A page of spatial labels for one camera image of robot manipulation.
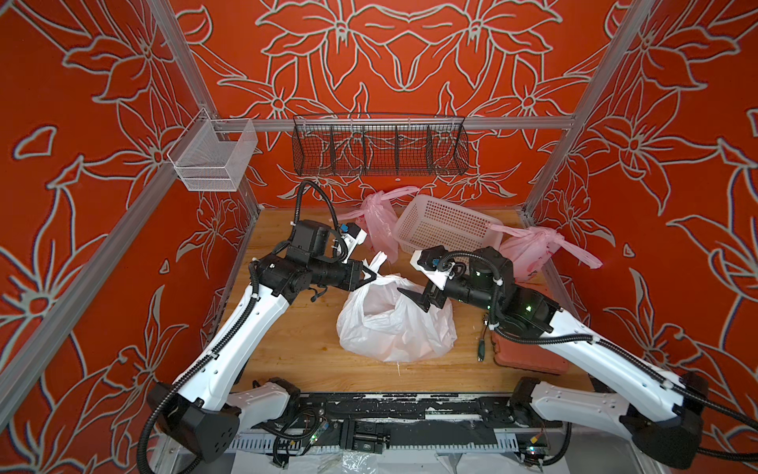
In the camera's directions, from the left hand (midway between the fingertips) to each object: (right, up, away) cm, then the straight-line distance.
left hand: (374, 274), depth 67 cm
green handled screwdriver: (+31, -23, +15) cm, 41 cm away
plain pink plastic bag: (+1, +14, +29) cm, 32 cm away
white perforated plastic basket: (+23, +15, +47) cm, 54 cm away
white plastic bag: (+1, -11, +3) cm, 12 cm away
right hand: (+8, +3, -3) cm, 9 cm away
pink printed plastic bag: (+46, +5, +18) cm, 49 cm away
